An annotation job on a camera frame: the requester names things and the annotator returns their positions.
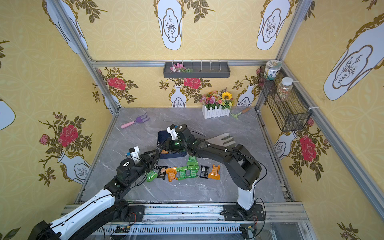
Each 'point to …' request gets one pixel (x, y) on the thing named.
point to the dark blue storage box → (162, 136)
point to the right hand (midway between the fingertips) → (163, 142)
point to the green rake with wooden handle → (236, 115)
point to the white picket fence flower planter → (216, 103)
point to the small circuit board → (122, 228)
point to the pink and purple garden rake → (138, 119)
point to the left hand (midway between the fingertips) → (155, 150)
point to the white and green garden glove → (217, 140)
